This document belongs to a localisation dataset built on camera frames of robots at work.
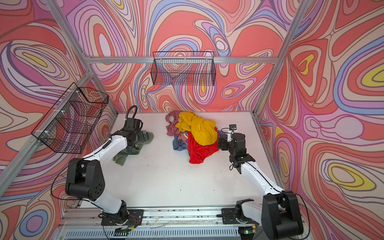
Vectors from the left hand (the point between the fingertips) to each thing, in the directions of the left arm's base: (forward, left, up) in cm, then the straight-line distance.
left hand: (139, 135), depth 92 cm
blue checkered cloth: (0, -24, -11) cm, 26 cm away
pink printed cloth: (+1, -27, -3) cm, 27 cm away
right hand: (-5, -54, +3) cm, 54 cm away
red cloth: (-9, -37, -5) cm, 38 cm away
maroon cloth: (+11, -19, -6) cm, 22 cm away
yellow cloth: (+1, -41, +3) cm, 41 cm away
